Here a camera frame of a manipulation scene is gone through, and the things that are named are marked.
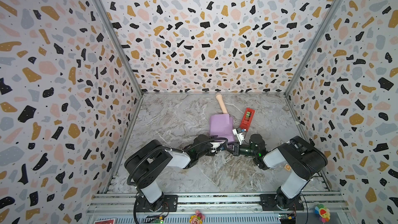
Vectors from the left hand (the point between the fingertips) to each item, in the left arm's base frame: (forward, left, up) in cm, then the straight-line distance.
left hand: (216, 136), depth 88 cm
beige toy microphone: (+36, -4, -6) cm, 37 cm away
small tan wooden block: (-26, -22, +24) cm, 42 cm away
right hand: (-6, -2, +1) cm, 7 cm away
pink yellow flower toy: (-38, +11, -4) cm, 40 cm away
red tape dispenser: (+14, -21, -4) cm, 25 cm away
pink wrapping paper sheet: (+8, -4, -2) cm, 9 cm away
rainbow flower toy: (-37, -47, -6) cm, 60 cm away
